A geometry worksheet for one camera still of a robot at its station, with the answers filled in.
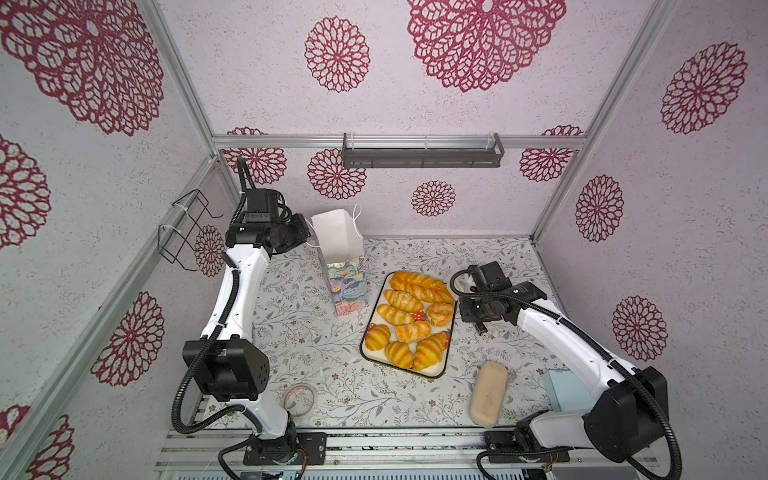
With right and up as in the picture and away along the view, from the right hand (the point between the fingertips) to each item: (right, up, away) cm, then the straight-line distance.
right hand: (462, 307), depth 83 cm
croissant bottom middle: (-18, -14, +2) cm, 22 cm away
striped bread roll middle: (-19, -4, +12) cm, 22 cm away
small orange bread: (-13, -9, +7) cm, 17 cm away
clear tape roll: (-45, -25, -2) cm, 52 cm away
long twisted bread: (-9, +4, +19) cm, 22 cm away
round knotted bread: (-4, -4, +11) cm, 13 cm away
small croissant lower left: (-24, -10, +6) cm, 27 cm away
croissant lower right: (-9, -13, +2) cm, 16 cm away
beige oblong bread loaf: (+6, -22, -3) cm, 23 cm away
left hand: (-42, +21, -2) cm, 47 cm away
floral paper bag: (-37, +21, +16) cm, 45 cm away
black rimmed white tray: (-7, -19, +2) cm, 20 cm away
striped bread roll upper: (-16, 0, +14) cm, 21 cm away
